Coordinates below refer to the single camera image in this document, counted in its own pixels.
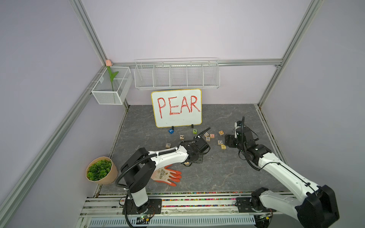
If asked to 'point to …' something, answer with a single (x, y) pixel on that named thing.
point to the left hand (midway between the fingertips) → (197, 158)
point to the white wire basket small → (113, 85)
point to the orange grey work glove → (166, 175)
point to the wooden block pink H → (212, 136)
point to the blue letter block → (171, 131)
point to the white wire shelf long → (177, 73)
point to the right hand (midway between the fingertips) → (231, 135)
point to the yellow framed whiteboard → (176, 108)
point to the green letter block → (195, 131)
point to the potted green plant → (102, 170)
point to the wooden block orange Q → (221, 132)
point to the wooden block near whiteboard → (182, 137)
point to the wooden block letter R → (206, 134)
